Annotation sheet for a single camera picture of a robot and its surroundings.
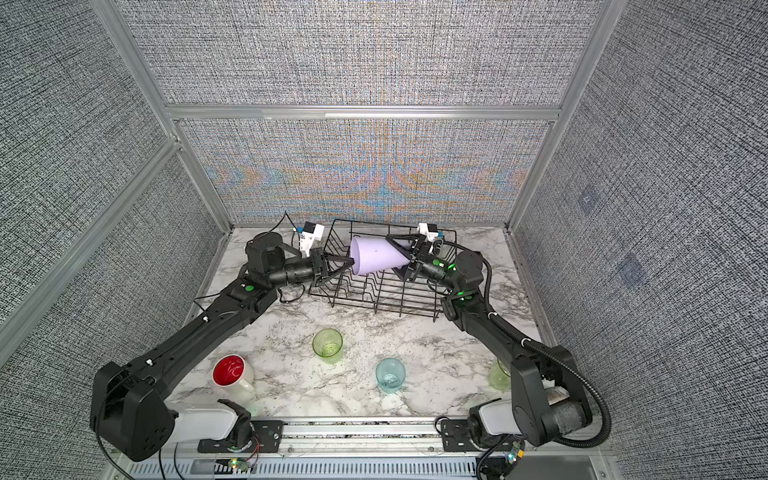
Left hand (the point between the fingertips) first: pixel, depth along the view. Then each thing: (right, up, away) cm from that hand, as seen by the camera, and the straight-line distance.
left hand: (353, 264), depth 69 cm
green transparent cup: (-9, -25, +19) cm, 32 cm away
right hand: (+7, +4, -1) cm, 8 cm away
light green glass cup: (+38, -31, +11) cm, 50 cm away
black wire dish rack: (+8, -11, +31) cm, 34 cm away
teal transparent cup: (+9, -32, +14) cm, 36 cm away
